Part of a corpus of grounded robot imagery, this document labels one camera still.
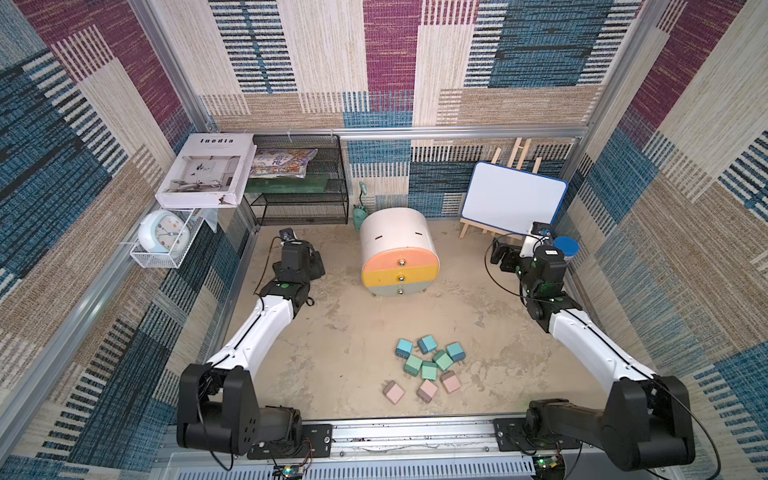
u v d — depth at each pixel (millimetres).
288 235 740
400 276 871
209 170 746
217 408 404
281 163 842
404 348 869
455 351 863
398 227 899
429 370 831
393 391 794
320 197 1157
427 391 794
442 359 846
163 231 648
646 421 405
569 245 1023
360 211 1116
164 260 638
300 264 676
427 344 871
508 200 984
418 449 729
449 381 812
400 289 940
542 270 622
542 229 697
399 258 830
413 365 831
